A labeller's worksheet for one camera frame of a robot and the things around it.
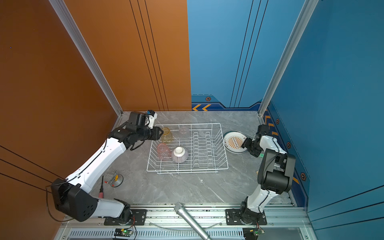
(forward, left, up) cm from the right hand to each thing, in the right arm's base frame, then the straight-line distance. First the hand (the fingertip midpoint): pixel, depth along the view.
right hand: (245, 148), depth 94 cm
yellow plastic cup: (+6, +50, +5) cm, 51 cm away
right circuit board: (-44, +5, -6) cm, 44 cm away
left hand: (0, +50, +19) cm, 54 cm away
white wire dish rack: (-5, +25, +2) cm, 25 cm away
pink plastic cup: (-6, +50, +7) cm, 51 cm away
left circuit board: (-43, +66, -5) cm, 79 cm away
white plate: (+6, +7, -2) cm, 9 cm away
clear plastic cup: (+7, +39, +7) cm, 40 cm away
